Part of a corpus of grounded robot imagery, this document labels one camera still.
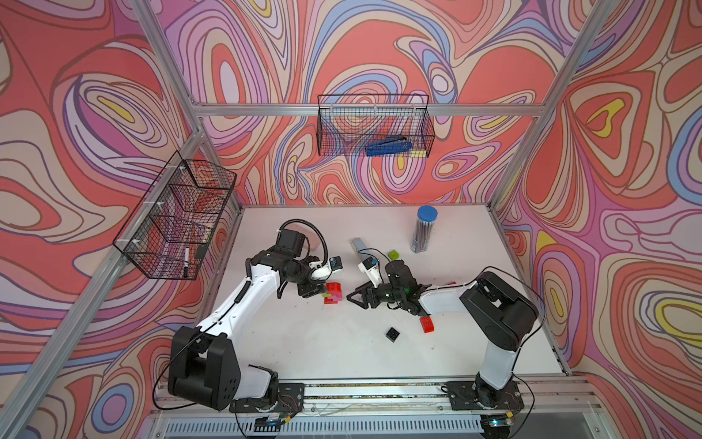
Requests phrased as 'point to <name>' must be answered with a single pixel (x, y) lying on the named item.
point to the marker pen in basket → (186, 262)
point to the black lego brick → (392, 334)
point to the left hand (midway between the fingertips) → (323, 276)
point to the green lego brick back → (394, 255)
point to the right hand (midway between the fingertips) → (354, 300)
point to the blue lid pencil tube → (424, 229)
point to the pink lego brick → (335, 296)
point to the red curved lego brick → (333, 287)
